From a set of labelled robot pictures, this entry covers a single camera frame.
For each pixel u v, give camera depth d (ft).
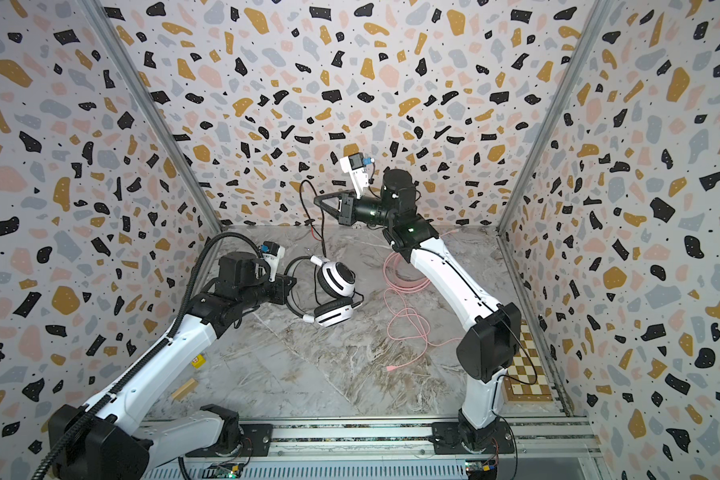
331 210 2.17
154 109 2.82
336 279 2.27
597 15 2.35
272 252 2.26
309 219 4.11
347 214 1.98
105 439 1.21
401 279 3.36
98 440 1.22
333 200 2.08
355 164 1.98
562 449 2.46
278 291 2.26
